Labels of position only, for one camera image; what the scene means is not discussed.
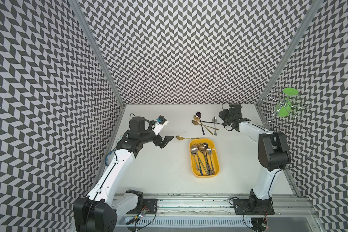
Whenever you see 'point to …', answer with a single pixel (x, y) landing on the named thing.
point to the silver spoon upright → (214, 120)
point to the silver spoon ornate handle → (196, 162)
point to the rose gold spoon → (196, 123)
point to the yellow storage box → (212, 144)
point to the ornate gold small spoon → (181, 137)
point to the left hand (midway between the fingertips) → (166, 131)
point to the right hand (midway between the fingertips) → (221, 114)
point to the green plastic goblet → (284, 110)
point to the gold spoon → (196, 118)
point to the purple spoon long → (199, 114)
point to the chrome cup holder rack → (281, 106)
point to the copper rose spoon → (202, 148)
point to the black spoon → (206, 147)
